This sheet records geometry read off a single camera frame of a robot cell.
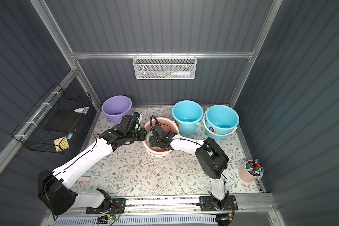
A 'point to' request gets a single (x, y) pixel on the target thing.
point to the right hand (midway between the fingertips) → (154, 141)
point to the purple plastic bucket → (115, 107)
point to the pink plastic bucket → (170, 124)
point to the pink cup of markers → (251, 170)
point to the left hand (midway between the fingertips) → (148, 133)
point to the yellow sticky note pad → (61, 144)
